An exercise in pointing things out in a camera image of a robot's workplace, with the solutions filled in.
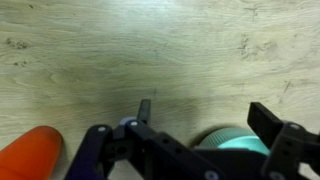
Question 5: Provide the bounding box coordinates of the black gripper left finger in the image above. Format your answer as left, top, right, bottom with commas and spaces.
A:
137, 99, 151, 124

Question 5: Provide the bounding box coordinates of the orange plastic cup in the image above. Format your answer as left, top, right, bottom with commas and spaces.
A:
0, 126, 62, 180

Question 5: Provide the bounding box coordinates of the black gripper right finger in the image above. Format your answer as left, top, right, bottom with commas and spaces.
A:
247, 102, 283, 149

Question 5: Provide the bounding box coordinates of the green ceramic bowl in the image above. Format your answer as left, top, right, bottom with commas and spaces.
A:
196, 127, 270, 155

